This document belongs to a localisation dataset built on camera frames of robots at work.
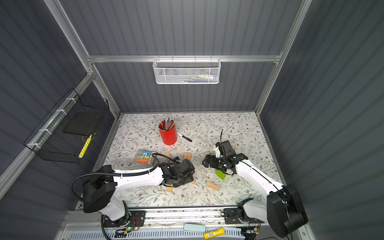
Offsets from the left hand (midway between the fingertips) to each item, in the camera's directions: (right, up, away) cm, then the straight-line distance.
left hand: (192, 179), depth 82 cm
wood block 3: (-12, -5, 0) cm, 14 cm away
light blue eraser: (+2, -18, -13) cm, 22 cm away
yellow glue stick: (+11, -20, -14) cm, 27 cm away
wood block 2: (-17, +12, +14) cm, 25 cm away
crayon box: (-31, +9, +11) cm, 34 cm away
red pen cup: (-16, +27, +14) cm, 34 cm away
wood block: (-3, +11, +14) cm, 18 cm away
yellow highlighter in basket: (-49, +22, -13) cm, 55 cm away
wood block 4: (+12, -4, +2) cm, 13 cm away
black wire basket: (-62, +25, -11) cm, 68 cm away
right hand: (+10, +8, +2) cm, 13 cm away
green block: (+17, +1, +4) cm, 18 cm away
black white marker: (-4, +21, +23) cm, 31 cm away
